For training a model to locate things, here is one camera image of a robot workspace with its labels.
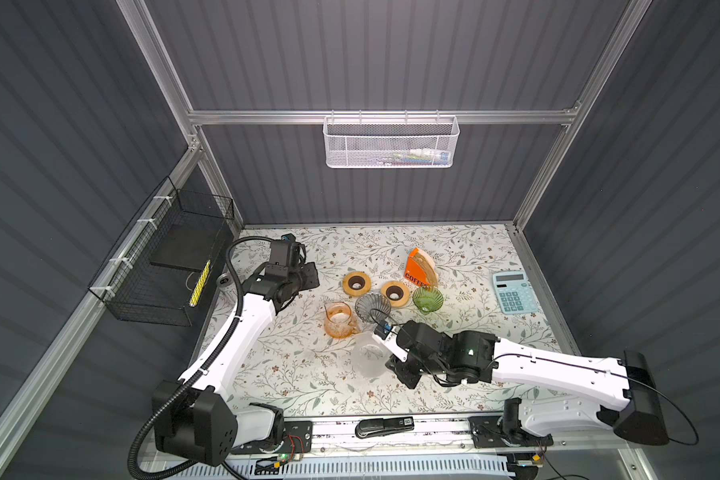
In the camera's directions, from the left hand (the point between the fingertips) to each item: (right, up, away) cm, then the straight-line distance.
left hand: (309, 272), depth 82 cm
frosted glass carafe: (+17, -26, +9) cm, 32 cm away
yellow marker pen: (-24, -2, -11) cm, 27 cm away
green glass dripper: (+36, -10, +17) cm, 41 cm away
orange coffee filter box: (+34, 0, +18) cm, 39 cm away
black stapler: (+18, -36, -11) cm, 42 cm away
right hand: (+22, -22, -11) cm, 32 cm away
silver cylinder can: (-27, -3, +7) cm, 28 cm away
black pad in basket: (-31, +7, -6) cm, 32 cm away
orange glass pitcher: (+7, -16, +12) cm, 21 cm away
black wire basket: (-35, +2, -9) cm, 36 cm away
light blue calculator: (+65, -8, +17) cm, 68 cm away
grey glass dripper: (+18, -12, +12) cm, 24 cm away
